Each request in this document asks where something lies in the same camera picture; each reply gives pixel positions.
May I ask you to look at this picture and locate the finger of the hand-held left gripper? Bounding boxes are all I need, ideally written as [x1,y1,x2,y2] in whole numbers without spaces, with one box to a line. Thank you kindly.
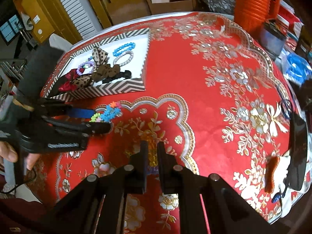
[46,101,98,120]
[46,119,113,137]

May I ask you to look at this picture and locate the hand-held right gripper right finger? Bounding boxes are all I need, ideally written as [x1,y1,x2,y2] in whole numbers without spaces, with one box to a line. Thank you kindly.
[157,141,272,234]

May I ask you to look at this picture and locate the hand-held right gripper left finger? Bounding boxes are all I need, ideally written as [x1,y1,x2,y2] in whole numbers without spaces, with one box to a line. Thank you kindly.
[40,140,150,234]

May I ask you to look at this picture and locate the colourful flower bead bracelet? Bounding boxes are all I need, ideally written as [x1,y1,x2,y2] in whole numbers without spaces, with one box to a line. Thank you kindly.
[88,102,122,123]

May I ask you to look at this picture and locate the dark red bow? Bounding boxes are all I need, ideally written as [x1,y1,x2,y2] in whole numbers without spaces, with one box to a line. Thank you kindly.
[58,69,94,92]

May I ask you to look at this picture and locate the striped box with white inside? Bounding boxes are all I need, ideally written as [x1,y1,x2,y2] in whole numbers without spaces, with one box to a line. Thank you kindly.
[40,27,151,103]

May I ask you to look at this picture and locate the brown dotted scrunchie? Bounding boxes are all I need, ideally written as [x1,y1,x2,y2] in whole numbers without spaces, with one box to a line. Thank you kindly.
[91,64,120,81]

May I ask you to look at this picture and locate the black scrunchie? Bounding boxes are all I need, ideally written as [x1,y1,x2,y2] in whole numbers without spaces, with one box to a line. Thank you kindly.
[102,70,131,84]

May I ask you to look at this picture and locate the leopard print bow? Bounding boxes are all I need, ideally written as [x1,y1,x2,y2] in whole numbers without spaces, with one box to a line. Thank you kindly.
[91,46,109,67]

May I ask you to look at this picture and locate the white pearl bracelet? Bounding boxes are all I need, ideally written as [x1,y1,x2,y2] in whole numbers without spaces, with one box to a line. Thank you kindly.
[113,52,135,67]

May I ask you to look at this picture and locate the person's left hand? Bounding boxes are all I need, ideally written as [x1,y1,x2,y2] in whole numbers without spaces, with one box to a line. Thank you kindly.
[0,141,37,171]

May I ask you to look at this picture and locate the metal stair railing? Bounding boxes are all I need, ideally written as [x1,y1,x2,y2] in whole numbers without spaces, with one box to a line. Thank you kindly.
[0,58,27,78]

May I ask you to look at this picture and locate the red floral tablecloth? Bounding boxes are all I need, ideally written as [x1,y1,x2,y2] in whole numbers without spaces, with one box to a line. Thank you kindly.
[36,12,296,225]

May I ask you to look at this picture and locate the white louvered door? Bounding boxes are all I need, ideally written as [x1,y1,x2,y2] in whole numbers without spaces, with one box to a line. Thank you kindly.
[50,0,103,39]

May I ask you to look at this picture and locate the orange felt piece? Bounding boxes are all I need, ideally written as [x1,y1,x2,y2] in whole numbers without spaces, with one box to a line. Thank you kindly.
[264,155,281,193]

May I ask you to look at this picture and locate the window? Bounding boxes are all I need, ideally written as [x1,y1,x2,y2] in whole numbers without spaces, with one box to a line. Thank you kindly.
[0,14,21,43]

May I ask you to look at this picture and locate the black tablet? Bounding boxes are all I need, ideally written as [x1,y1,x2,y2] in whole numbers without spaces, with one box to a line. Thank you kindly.
[286,112,309,191]

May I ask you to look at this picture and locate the black plastic bag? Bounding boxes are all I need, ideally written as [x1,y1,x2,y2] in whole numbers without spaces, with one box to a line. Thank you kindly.
[199,0,237,14]

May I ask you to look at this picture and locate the grey container with black lid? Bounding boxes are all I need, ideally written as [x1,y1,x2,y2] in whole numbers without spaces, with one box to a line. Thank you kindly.
[258,21,287,59]

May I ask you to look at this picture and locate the blue plastic bag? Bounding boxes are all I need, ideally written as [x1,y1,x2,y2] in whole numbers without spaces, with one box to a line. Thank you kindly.
[285,54,312,80]

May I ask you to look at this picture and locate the orange ribbed jug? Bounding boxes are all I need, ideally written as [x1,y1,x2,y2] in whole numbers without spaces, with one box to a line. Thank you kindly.
[234,0,281,31]

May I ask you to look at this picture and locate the black cable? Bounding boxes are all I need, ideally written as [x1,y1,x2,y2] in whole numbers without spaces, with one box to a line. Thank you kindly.
[0,168,37,194]

